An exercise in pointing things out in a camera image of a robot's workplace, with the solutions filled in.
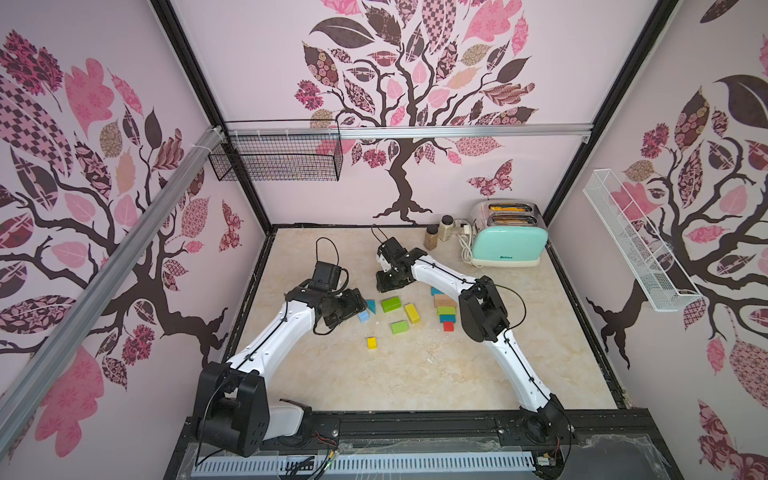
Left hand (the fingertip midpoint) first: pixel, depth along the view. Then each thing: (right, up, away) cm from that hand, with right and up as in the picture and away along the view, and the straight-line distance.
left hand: (356, 314), depth 84 cm
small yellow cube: (+4, -9, +3) cm, 11 cm away
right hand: (+7, +6, +17) cm, 20 cm away
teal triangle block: (+4, 0, +14) cm, 15 cm away
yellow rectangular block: (+17, -1, +11) cm, 20 cm away
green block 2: (+13, -6, +9) cm, 17 cm away
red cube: (+28, -5, +6) cm, 29 cm away
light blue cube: (+2, -2, +8) cm, 9 cm away
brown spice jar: (+25, +24, +24) cm, 42 cm away
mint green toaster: (+49, +24, +13) cm, 56 cm away
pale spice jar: (+31, +28, +26) cm, 49 cm away
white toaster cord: (+38, +20, +19) cm, 47 cm away
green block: (+10, +1, +12) cm, 16 cm away
